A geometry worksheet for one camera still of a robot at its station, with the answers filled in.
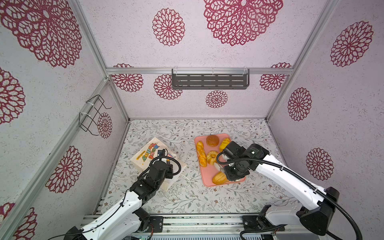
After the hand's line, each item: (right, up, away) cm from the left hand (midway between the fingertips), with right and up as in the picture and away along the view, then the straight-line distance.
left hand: (169, 165), depth 82 cm
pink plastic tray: (+24, +7, +21) cm, 32 cm away
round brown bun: (+27, +12, +21) cm, 36 cm away
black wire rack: (-38, +26, -7) cm, 47 cm away
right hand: (+30, -2, -9) cm, 32 cm away
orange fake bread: (+19, +3, +15) cm, 25 cm away
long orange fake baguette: (+28, -8, +3) cm, 30 cm away
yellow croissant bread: (+35, +10, +22) cm, 43 cm away
